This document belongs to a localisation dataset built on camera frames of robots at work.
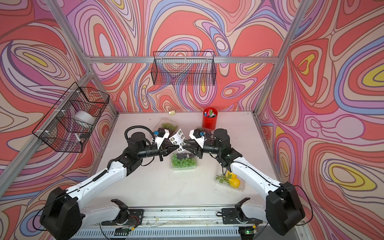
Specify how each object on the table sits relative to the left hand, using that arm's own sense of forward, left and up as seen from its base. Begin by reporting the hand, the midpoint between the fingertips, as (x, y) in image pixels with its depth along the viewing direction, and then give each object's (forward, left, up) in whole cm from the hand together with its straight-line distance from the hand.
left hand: (179, 148), depth 71 cm
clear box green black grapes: (+3, -1, -20) cm, 20 cm away
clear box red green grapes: (+31, +9, -19) cm, 38 cm away
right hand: (+1, -3, -1) cm, 3 cm away
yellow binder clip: (+47, +10, -22) cm, 53 cm away
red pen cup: (+31, -18, -12) cm, 38 cm away
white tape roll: (+14, +48, +8) cm, 51 cm away
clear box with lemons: (-8, -28, -21) cm, 35 cm away
